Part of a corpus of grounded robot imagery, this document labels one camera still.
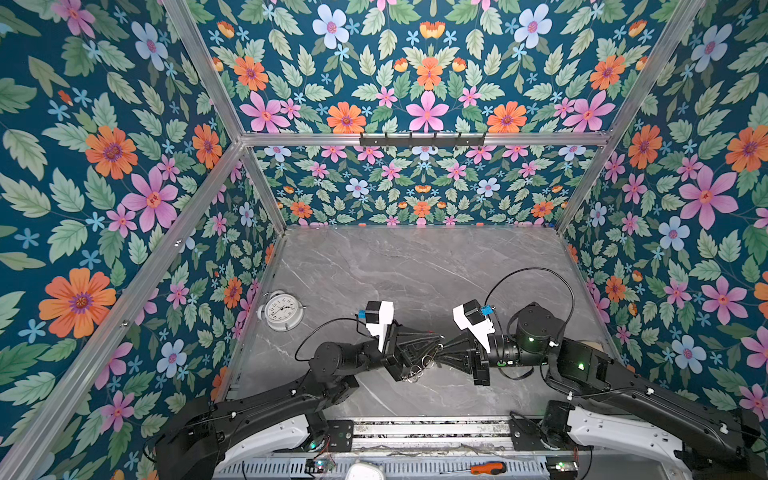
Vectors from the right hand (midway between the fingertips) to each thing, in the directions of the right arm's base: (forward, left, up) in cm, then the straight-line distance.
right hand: (435, 355), depth 54 cm
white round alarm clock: (+25, +45, -28) cm, 59 cm away
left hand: (0, 0, +6) cm, 6 cm away
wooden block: (+15, -50, -31) cm, 61 cm away
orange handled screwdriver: (-15, -14, -30) cm, 36 cm away
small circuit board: (-14, +26, -32) cm, 43 cm away
